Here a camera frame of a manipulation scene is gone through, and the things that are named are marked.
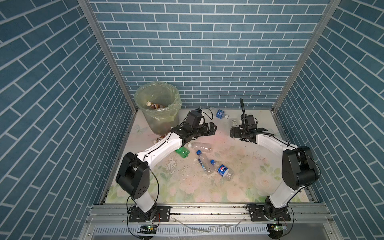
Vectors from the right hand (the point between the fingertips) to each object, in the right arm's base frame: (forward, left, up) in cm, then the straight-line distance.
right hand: (236, 129), depth 96 cm
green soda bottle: (-16, +32, -5) cm, 37 cm away
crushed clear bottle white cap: (-11, +21, -5) cm, 24 cm away
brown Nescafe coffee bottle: (+12, +56, +6) cm, 57 cm away
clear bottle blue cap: (-19, +19, -9) cm, 28 cm away
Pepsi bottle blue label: (-27, +8, -5) cm, 28 cm away
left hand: (-9, +16, +11) cm, 21 cm away
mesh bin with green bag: (0, +51, +3) cm, 51 cm away
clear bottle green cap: (+9, 0, -4) cm, 10 cm away
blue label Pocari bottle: (+18, +11, -4) cm, 22 cm away
